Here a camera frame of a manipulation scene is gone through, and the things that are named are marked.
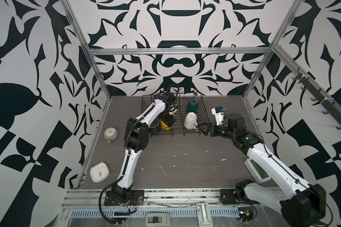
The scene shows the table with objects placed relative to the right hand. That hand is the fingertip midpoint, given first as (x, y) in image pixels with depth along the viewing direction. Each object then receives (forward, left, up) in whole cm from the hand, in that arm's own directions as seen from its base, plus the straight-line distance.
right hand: (203, 124), depth 76 cm
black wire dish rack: (+11, +12, -22) cm, 27 cm away
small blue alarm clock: (+5, +57, -17) cm, 60 cm away
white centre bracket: (-37, +2, -21) cm, 43 cm away
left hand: (+15, +21, -14) cm, 29 cm away
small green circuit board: (-37, -19, -25) cm, 48 cm away
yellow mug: (+8, +21, -13) cm, 26 cm away
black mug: (+6, +27, -13) cm, 31 cm away
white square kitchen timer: (-18, +57, -19) cm, 63 cm away
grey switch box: (-39, +24, -19) cm, 50 cm away
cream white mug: (+11, +5, -13) cm, 18 cm away
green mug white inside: (+23, +3, -12) cm, 26 cm away
